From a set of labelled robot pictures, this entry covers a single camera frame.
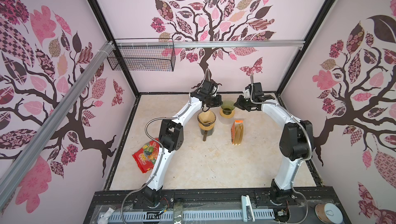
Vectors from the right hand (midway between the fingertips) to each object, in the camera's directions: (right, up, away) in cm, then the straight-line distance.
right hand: (235, 101), depth 94 cm
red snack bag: (-52, -32, -11) cm, 62 cm away
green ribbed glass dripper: (-5, -3, -1) cm, 6 cm away
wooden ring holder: (-5, -9, +1) cm, 11 cm away
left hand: (-8, -1, +1) cm, 8 cm away
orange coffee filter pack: (0, -19, -4) cm, 19 cm away
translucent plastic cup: (-5, -13, +8) cm, 16 cm away
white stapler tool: (0, -52, -26) cm, 58 cm away
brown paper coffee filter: (-18, -10, -5) cm, 21 cm away
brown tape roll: (+34, -49, -29) cm, 67 cm away
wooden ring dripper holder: (-18, -16, -5) cm, 25 cm away
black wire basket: (-58, +30, +1) cm, 65 cm away
